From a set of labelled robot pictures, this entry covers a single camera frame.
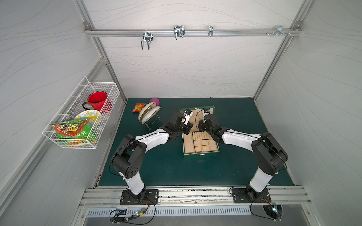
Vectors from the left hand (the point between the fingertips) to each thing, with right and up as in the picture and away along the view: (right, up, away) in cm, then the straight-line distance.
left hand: (192, 123), depth 90 cm
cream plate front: (-30, +4, 0) cm, 30 cm away
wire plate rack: (-29, +1, +15) cm, 33 cm away
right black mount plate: (+27, -37, -17) cm, 48 cm away
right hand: (+6, +2, +4) cm, 7 cm away
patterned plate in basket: (-49, +5, -22) cm, 54 cm away
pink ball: (-29, +17, +24) cm, 41 cm away
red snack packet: (-43, +11, +24) cm, 51 cm away
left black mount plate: (-24, -37, -17) cm, 48 cm away
